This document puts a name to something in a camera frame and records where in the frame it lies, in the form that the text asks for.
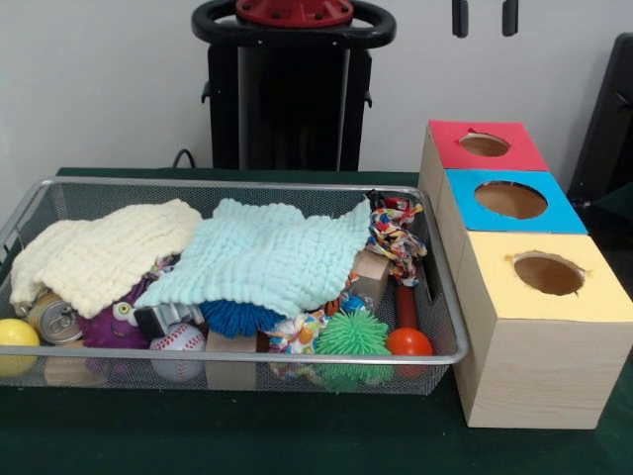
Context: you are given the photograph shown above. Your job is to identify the white baseball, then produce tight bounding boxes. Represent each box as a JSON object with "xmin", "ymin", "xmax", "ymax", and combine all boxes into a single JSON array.
[{"xmin": 148, "ymin": 324, "xmax": 207, "ymax": 382}]

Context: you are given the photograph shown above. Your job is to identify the black flat panel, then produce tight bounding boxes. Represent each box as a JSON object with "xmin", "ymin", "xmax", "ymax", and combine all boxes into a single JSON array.
[{"xmin": 567, "ymin": 32, "xmax": 633, "ymax": 209}]

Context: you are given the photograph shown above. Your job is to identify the light blue waffle cloth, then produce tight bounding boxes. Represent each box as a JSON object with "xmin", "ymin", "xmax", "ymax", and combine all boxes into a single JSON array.
[{"xmin": 134, "ymin": 197, "xmax": 372, "ymax": 318}]

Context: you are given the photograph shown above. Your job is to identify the wooden box with three holes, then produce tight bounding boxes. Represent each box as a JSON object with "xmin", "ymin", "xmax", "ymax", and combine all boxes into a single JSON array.
[{"xmin": 417, "ymin": 120, "xmax": 633, "ymax": 429}]

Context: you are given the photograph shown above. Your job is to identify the dark green tablecloth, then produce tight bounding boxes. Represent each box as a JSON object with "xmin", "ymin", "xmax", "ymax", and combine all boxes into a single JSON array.
[{"xmin": 0, "ymin": 166, "xmax": 633, "ymax": 475}]

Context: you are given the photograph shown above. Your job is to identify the blue spiky ball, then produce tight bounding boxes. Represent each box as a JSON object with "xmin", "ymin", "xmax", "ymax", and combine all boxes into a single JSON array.
[{"xmin": 199, "ymin": 298, "xmax": 283, "ymax": 340}]

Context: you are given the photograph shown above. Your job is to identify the black cable loop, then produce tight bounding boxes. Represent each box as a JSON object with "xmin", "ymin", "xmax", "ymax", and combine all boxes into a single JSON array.
[{"xmin": 171, "ymin": 147, "xmax": 198, "ymax": 170}]

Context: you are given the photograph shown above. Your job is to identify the orange red ball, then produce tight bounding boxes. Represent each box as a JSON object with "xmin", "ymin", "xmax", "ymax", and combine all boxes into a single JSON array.
[{"xmin": 385, "ymin": 328, "xmax": 434, "ymax": 377}]

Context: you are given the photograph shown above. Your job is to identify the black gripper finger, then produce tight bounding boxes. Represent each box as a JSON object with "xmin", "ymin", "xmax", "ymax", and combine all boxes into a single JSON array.
[
  {"xmin": 500, "ymin": 0, "xmax": 519, "ymax": 37},
  {"xmin": 451, "ymin": 0, "xmax": 469, "ymax": 39}
]

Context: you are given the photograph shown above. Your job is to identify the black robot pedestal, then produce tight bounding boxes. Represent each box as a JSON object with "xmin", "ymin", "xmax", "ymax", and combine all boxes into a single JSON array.
[{"xmin": 191, "ymin": 0, "xmax": 398, "ymax": 172}]

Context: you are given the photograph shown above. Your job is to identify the clear mesh bin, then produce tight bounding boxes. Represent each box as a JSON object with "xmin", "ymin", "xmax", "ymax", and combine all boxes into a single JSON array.
[{"xmin": 0, "ymin": 175, "xmax": 470, "ymax": 397}]

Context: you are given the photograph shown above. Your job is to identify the cream waffle cloth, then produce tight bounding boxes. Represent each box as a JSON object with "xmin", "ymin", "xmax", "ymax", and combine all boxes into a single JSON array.
[{"xmin": 9, "ymin": 198, "xmax": 204, "ymax": 321}]

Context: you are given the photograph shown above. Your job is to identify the purple monster toy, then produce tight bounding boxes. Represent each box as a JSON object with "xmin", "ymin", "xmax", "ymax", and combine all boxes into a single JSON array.
[{"xmin": 76, "ymin": 276, "xmax": 152, "ymax": 350}]

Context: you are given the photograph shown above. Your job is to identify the colourful rope toy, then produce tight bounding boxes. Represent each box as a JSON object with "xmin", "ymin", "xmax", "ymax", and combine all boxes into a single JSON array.
[{"xmin": 365, "ymin": 190, "xmax": 429, "ymax": 288}]

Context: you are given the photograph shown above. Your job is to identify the drink can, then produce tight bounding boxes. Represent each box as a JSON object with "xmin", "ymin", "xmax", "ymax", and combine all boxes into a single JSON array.
[{"xmin": 27, "ymin": 291, "xmax": 84, "ymax": 346}]

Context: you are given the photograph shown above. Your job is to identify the yellow ball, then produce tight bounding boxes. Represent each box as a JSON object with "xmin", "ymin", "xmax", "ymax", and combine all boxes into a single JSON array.
[{"xmin": 0, "ymin": 319, "xmax": 41, "ymax": 377}]

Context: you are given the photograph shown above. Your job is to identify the green cloth on side table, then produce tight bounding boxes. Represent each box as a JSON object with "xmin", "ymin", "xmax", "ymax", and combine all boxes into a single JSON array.
[{"xmin": 586, "ymin": 190, "xmax": 633, "ymax": 238}]

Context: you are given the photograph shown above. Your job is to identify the green spiky ball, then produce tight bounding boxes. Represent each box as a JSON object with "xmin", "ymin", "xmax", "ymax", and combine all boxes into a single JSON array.
[{"xmin": 315, "ymin": 310, "xmax": 393, "ymax": 392}]

